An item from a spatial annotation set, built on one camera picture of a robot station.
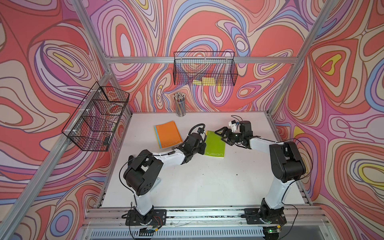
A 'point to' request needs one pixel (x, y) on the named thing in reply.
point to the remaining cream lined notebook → (167, 134)
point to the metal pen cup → (180, 104)
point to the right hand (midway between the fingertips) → (218, 138)
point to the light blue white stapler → (158, 180)
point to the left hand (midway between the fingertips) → (206, 143)
